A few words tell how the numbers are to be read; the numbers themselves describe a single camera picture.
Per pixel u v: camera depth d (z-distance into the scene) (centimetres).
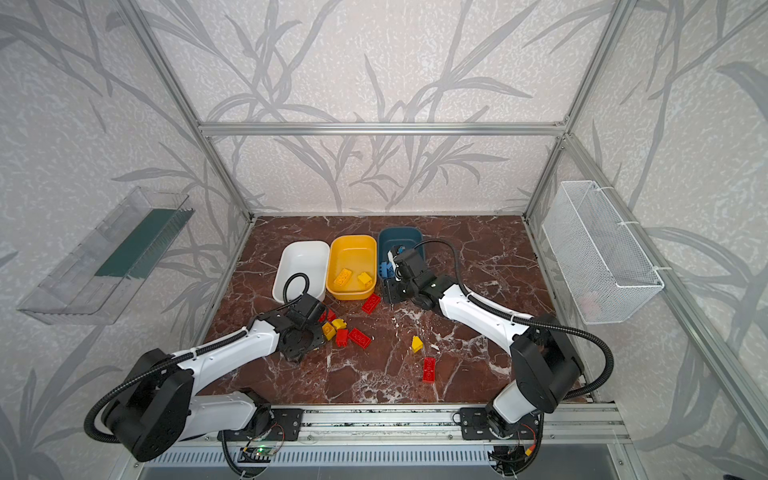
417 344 85
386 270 99
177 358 45
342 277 100
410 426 75
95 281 63
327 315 74
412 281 64
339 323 90
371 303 94
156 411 41
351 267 102
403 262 64
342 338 87
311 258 108
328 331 86
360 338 87
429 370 82
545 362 43
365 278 99
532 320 46
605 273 61
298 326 65
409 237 109
